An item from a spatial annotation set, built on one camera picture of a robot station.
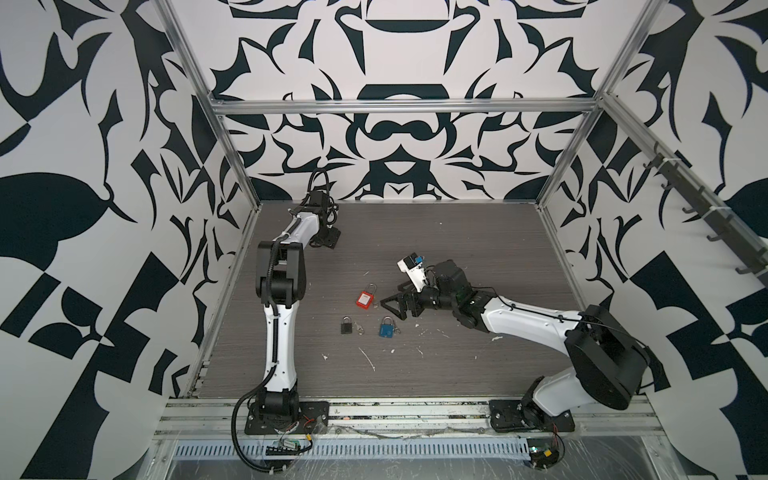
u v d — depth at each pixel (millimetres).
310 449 702
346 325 892
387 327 892
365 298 936
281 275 615
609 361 439
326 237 988
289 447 718
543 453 709
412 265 729
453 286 661
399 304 723
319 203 891
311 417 737
